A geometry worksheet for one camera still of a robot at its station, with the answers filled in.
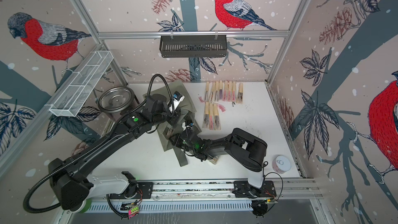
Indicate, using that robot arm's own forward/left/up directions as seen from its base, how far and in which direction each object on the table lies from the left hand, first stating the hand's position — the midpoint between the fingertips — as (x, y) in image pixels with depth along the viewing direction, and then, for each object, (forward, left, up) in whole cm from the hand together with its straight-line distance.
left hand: (183, 106), depth 74 cm
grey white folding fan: (+25, -36, -26) cm, 51 cm away
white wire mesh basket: (+11, +53, +5) cm, 55 cm away
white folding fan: (+33, -20, -26) cm, 46 cm away
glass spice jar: (-19, -16, -21) cm, 33 cm away
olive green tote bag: (-1, -2, -1) cm, 3 cm away
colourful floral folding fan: (+18, -19, -27) cm, 37 cm away
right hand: (-8, +8, -19) cm, 22 cm away
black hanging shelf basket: (+52, -2, +1) cm, 52 cm away
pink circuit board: (-40, +21, -23) cm, 51 cm away
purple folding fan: (+42, -24, -27) cm, 55 cm away
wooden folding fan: (-2, +11, -25) cm, 27 cm away
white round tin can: (-21, -49, -20) cm, 57 cm away
